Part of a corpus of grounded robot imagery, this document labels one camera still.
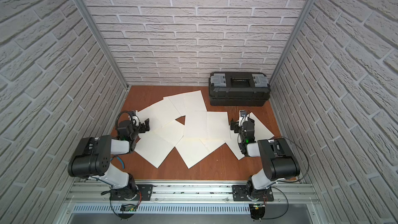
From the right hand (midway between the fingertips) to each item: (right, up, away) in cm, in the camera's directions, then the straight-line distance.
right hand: (242, 118), depth 94 cm
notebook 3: (-53, -16, -6) cm, 55 cm away
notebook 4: (-31, -18, -5) cm, 36 cm away
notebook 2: (-22, -5, +3) cm, 23 cm away
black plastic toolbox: (-4, +19, +4) cm, 19 cm away
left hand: (-63, +1, 0) cm, 63 cm away
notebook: (-55, +2, +11) cm, 56 cm away
